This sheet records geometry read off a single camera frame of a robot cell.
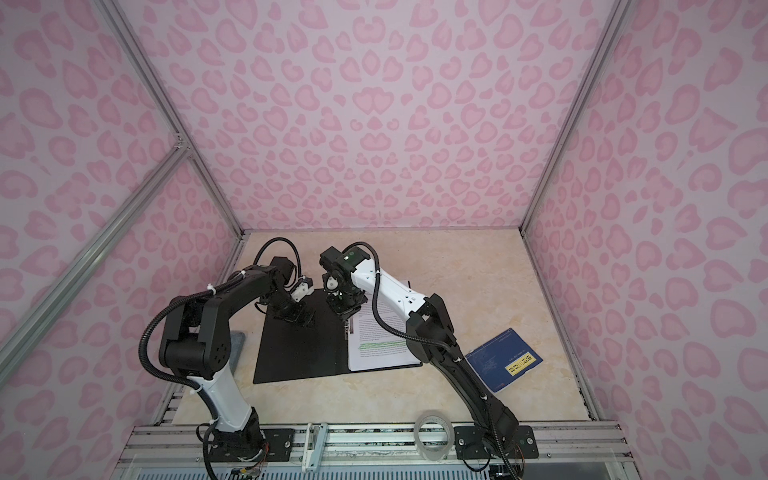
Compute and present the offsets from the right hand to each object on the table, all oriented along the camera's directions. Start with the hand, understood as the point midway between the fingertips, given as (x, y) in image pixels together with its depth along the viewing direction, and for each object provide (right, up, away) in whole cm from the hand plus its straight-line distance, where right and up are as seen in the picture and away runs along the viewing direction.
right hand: (343, 314), depth 87 cm
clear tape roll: (+25, -31, -16) cm, 42 cm away
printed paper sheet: (+10, -8, +5) cm, 14 cm away
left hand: (-14, -2, +6) cm, 15 cm away
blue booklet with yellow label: (+46, -13, -1) cm, 48 cm away
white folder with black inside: (-16, -11, +2) cm, 20 cm away
